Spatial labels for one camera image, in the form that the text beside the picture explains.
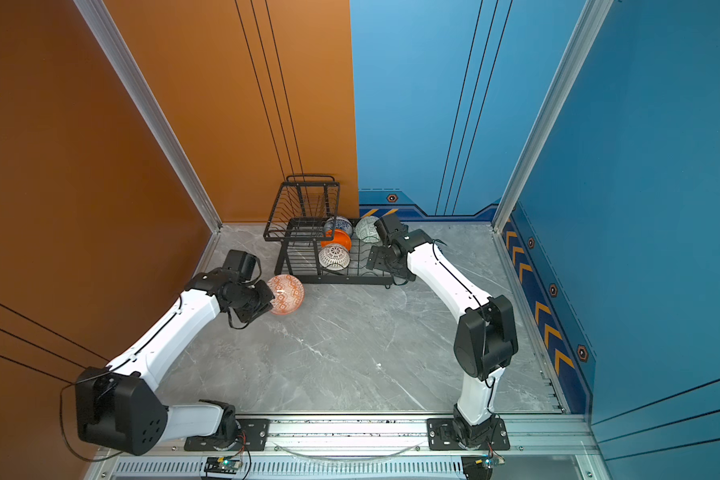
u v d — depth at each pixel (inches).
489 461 27.5
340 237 40.4
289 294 34.2
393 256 24.2
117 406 15.6
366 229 45.4
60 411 17.3
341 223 44.7
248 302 27.1
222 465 27.8
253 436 29.0
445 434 28.6
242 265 25.9
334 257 41.5
